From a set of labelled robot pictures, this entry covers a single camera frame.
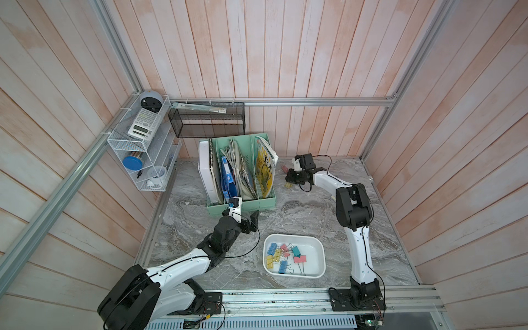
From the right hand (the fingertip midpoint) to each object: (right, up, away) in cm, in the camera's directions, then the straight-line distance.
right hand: (284, 175), depth 108 cm
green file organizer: (-20, +15, -12) cm, 28 cm away
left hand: (-18, -15, -25) cm, 34 cm away
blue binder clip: (-8, -31, -23) cm, 40 cm away
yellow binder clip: (-9, -35, -27) cm, 45 cm away
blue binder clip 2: (-4, -37, -27) cm, 46 cm away
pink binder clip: (+1, +4, +6) cm, 8 cm away
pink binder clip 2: (-3, -31, -25) cm, 40 cm away
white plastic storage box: (+9, -30, -22) cm, 38 cm away
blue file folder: (-28, -6, -16) cm, 32 cm away
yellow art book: (-10, +7, -15) cm, 20 cm away
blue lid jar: (-62, +4, -32) cm, 70 cm away
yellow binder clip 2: (-6, -33, -25) cm, 42 cm away
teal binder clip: (+2, -32, -24) cm, 40 cm away
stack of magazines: (-20, -4, -19) cm, 28 cm away
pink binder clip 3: (+4, -34, -26) cm, 43 cm away
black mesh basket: (-48, +28, -1) cm, 55 cm away
